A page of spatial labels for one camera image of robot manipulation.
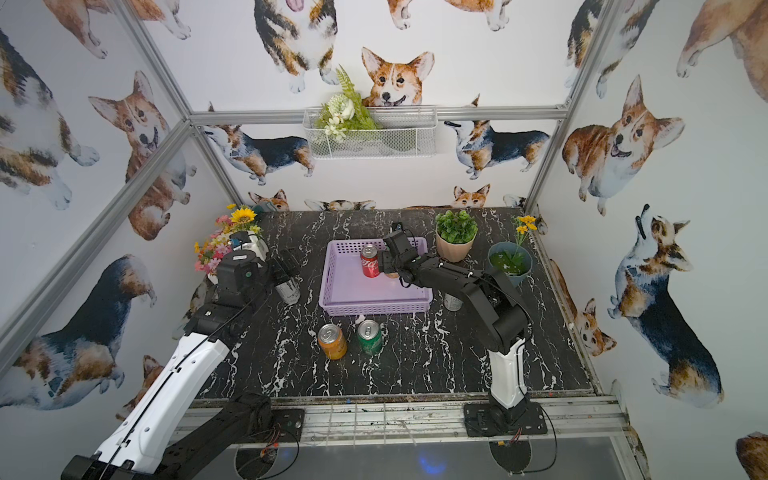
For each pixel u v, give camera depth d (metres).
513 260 0.95
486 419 0.74
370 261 0.95
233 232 0.92
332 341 0.78
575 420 0.76
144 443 0.39
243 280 0.54
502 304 0.52
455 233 0.98
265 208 1.22
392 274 1.01
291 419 0.75
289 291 0.91
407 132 0.92
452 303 0.90
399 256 0.75
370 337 0.78
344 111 0.77
